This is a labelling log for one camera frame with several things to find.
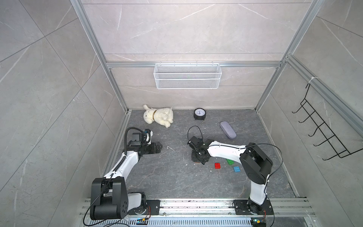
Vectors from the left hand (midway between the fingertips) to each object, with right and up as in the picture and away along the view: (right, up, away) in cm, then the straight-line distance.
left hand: (156, 144), depth 89 cm
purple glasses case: (+51, +9, +15) cm, 54 cm away
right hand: (+26, -10, +2) cm, 28 cm away
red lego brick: (+39, -13, -2) cm, 41 cm away
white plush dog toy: (+2, +18, +12) cm, 22 cm away
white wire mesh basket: (+20, +48, +12) cm, 53 cm away
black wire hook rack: (+85, +7, -26) cm, 89 cm away
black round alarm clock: (+31, +21, +25) cm, 45 cm away
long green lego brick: (+37, -2, -32) cm, 49 cm away
